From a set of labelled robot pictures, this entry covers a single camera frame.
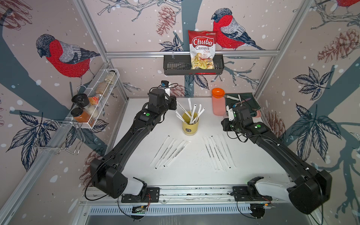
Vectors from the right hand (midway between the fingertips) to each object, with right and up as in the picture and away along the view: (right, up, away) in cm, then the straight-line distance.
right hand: (222, 121), depth 81 cm
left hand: (-26, +16, -6) cm, 31 cm away
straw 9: (+1, -21, +9) cm, 23 cm away
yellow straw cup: (-19, -6, +9) cm, 22 cm away
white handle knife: (+19, +17, +38) cm, 46 cm away
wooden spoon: (+21, +11, +33) cm, 41 cm away
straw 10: (+3, -20, +9) cm, 23 cm away
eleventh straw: (+6, -19, +10) cm, 22 cm away
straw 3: (-33, -22, +8) cm, 40 cm away
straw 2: (-35, -22, +8) cm, 42 cm away
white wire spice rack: (-70, +15, -6) cm, 71 cm away
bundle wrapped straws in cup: (-17, 0, +9) cm, 20 cm away
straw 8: (-1, -22, +7) cm, 23 cm away
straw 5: (-21, -17, +12) cm, 30 cm away
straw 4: (-26, -19, +11) cm, 34 cm away
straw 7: (-5, -17, +12) cm, 21 cm away
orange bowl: (+7, +21, +38) cm, 44 cm away
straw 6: (-4, -27, +5) cm, 27 cm away
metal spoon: (+26, +10, +33) cm, 43 cm away
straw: (-43, -27, +4) cm, 51 cm away
